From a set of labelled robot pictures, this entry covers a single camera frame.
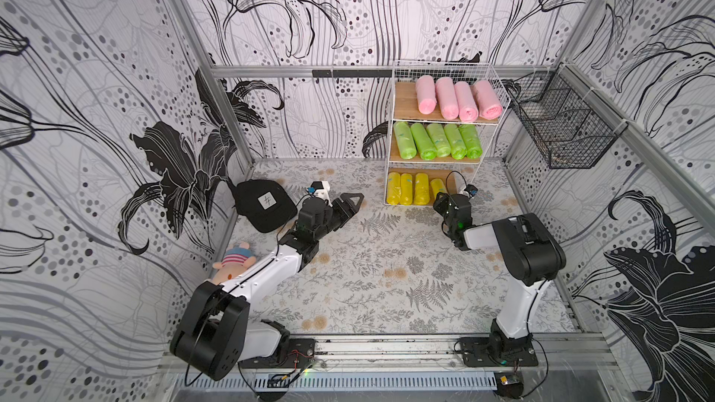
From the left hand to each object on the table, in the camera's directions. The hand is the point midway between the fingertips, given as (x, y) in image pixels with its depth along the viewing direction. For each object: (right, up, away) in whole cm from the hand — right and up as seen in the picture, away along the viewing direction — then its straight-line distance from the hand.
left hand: (363, 205), depth 82 cm
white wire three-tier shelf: (+27, +27, +9) cm, 39 cm away
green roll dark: (+20, +18, +4) cm, 27 cm away
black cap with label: (-36, -1, +17) cm, 39 cm away
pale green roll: (+24, +21, +4) cm, 32 cm away
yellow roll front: (+22, +3, +20) cm, 29 cm away
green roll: (+14, +19, +4) cm, 24 cm away
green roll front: (+29, +19, +4) cm, 35 cm away
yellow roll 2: (+16, +4, +22) cm, 28 cm away
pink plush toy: (-38, -16, 0) cm, 42 cm away
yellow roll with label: (+11, +5, +21) cm, 24 cm away
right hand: (+30, +4, +19) cm, 36 cm away
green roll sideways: (+34, +20, +3) cm, 39 cm away
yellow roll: (+28, +6, +21) cm, 35 cm away
